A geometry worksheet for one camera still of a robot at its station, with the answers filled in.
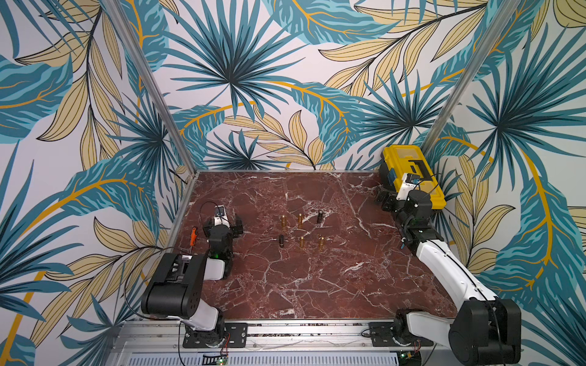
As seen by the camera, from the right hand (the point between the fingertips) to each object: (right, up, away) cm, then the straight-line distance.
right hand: (391, 188), depth 82 cm
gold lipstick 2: (-32, -13, +16) cm, 38 cm away
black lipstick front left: (-40, -20, +8) cm, 46 cm away
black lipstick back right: (-24, -12, +16) cm, 31 cm away
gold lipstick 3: (-32, -21, +9) cm, 39 cm away
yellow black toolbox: (+18, +13, +21) cm, 30 cm away
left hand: (-63, -11, +9) cm, 65 cm away
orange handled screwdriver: (-77, -20, +12) cm, 80 cm away
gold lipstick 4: (-24, -22, +10) cm, 34 cm away
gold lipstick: (-40, -14, +16) cm, 45 cm away
